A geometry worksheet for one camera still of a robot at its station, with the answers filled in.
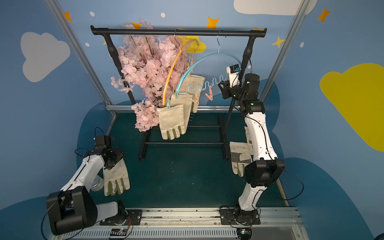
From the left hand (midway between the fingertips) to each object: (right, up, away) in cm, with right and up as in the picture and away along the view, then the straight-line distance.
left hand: (119, 155), depth 87 cm
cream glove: (-1, -15, -1) cm, 15 cm away
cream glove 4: (+84, +8, +19) cm, 86 cm away
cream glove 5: (+75, -2, +10) cm, 76 cm away
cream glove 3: (+40, +31, -7) cm, 51 cm away
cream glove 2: (+33, +21, -12) cm, 41 cm away
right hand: (+59, +40, -13) cm, 73 cm away
